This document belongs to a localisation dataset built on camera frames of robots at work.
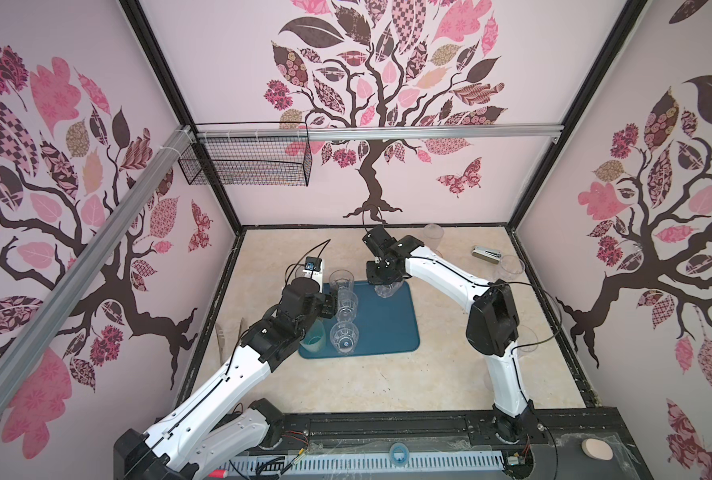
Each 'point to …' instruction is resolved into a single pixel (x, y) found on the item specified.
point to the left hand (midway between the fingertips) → (327, 289)
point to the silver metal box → (487, 254)
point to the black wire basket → (248, 153)
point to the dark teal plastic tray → (382, 323)
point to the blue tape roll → (398, 454)
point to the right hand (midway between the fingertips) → (373, 274)
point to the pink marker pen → (218, 473)
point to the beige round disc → (597, 449)
